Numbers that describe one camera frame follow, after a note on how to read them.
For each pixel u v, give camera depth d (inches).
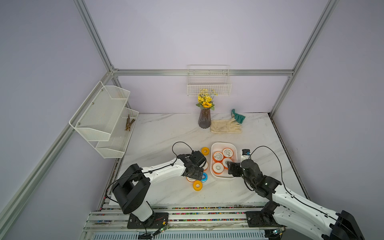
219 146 38.9
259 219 28.8
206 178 34.7
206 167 35.6
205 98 36.6
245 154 28.1
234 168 28.3
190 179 33.2
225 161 36.2
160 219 29.0
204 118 41.0
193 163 25.0
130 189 17.2
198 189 33.0
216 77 36.8
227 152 38.5
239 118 44.0
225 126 43.8
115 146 35.3
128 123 38.4
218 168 35.6
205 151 39.0
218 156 37.6
